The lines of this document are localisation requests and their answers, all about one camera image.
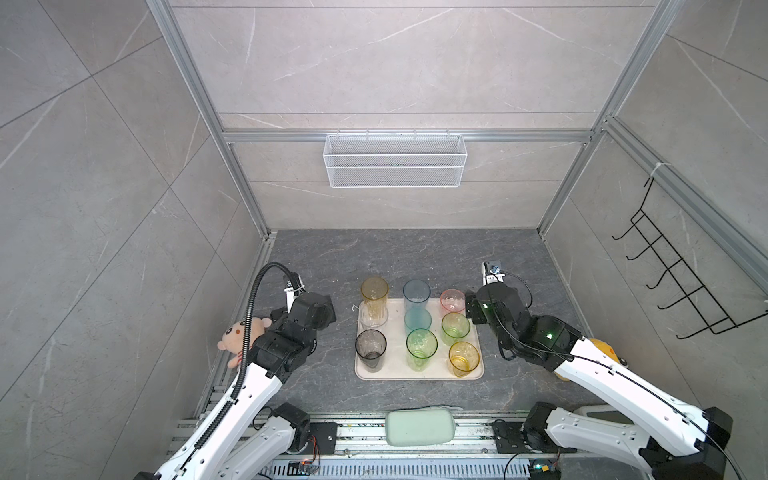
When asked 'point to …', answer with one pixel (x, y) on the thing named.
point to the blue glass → (416, 294)
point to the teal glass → (416, 318)
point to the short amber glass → (464, 357)
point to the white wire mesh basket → (395, 161)
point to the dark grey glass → (370, 346)
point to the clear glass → (372, 315)
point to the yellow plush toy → (603, 347)
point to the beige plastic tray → (395, 363)
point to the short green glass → (454, 326)
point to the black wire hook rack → (715, 318)
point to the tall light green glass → (421, 345)
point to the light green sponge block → (420, 426)
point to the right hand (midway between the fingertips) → (485, 291)
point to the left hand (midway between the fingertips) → (311, 300)
